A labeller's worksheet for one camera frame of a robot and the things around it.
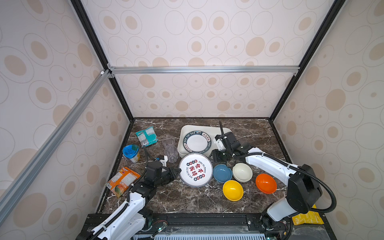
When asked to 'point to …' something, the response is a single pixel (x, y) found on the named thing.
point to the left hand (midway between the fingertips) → (185, 169)
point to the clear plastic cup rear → (168, 141)
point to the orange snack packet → (122, 181)
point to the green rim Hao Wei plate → (197, 141)
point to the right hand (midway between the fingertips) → (211, 157)
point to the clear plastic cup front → (172, 153)
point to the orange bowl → (266, 183)
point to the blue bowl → (222, 173)
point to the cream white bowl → (242, 172)
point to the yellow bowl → (233, 190)
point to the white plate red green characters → (196, 170)
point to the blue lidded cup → (131, 152)
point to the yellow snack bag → (310, 217)
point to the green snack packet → (147, 137)
